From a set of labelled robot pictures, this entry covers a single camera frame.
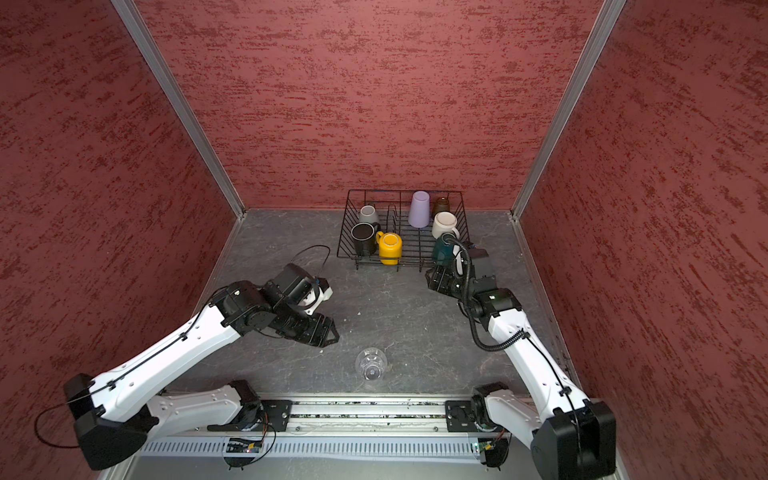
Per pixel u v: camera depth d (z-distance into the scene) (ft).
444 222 3.40
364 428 2.39
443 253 3.21
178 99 2.85
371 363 2.68
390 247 3.13
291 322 1.88
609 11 2.31
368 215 3.39
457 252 2.44
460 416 2.43
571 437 1.24
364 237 3.20
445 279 2.31
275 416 2.40
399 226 3.72
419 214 3.62
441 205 3.65
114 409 1.25
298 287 1.81
